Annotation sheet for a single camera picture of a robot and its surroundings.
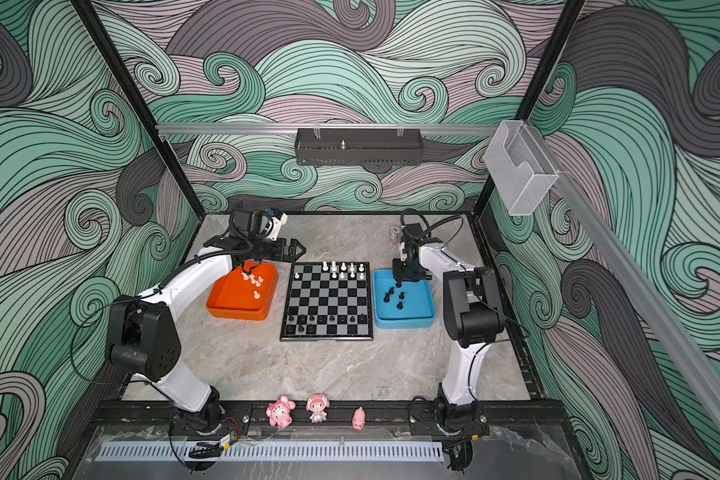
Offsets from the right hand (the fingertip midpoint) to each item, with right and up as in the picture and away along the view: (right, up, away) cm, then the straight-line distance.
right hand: (402, 275), depth 98 cm
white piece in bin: (-48, -6, -3) cm, 49 cm away
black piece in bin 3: (-1, -7, -3) cm, 7 cm away
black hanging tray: (-14, +42, -3) cm, 45 cm away
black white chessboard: (-24, -8, -5) cm, 26 cm away
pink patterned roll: (-2, +13, +9) cm, 16 cm away
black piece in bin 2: (-1, -9, -5) cm, 10 cm away
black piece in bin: (-6, -7, -3) cm, 10 cm away
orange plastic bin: (-52, -7, 0) cm, 52 cm away
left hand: (-34, +10, -10) cm, 37 cm away
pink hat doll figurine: (-25, -29, -25) cm, 46 cm away
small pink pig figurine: (-15, -32, -26) cm, 44 cm away
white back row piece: (-26, +2, +3) cm, 26 cm away
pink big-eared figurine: (-34, -30, -27) cm, 53 cm away
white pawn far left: (-35, -1, +1) cm, 35 cm away
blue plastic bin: (+5, -9, -4) cm, 11 cm away
